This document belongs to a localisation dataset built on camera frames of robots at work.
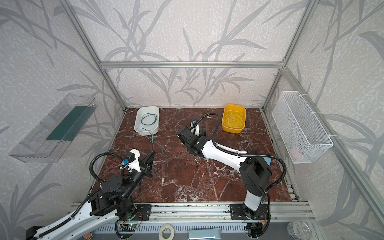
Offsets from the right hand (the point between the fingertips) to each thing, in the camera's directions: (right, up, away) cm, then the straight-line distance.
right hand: (193, 129), depth 87 cm
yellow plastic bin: (+25, +15, +28) cm, 41 cm away
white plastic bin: (-37, +6, +27) cm, 46 cm away
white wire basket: (+47, -1, -24) cm, 53 cm away
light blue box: (+6, -45, -22) cm, 50 cm away
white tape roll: (-9, -47, -19) cm, 51 cm away
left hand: (-15, -8, -20) cm, 26 cm away
